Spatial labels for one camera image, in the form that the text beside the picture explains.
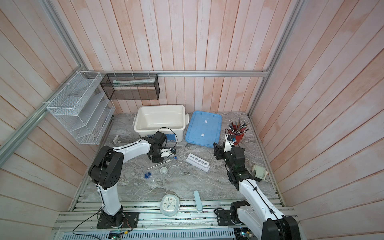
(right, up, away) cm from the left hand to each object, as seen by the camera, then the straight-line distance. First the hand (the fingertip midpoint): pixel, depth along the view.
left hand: (159, 157), depth 96 cm
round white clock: (+10, -21, -19) cm, 30 cm away
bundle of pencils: (+52, +20, +3) cm, 56 cm away
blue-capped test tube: (+3, -3, -3) cm, 5 cm away
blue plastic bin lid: (+31, +19, +16) cm, 40 cm away
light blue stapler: (+24, -19, -19) cm, 36 cm away
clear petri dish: (+11, -8, -5) cm, 14 cm away
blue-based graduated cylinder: (-5, -9, -8) cm, 13 cm away
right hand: (+37, +11, -13) cm, 40 cm away
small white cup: (+4, -7, -6) cm, 10 cm away
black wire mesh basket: (-22, +49, +8) cm, 54 cm away
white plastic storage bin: (+5, +25, +17) cm, 31 cm away
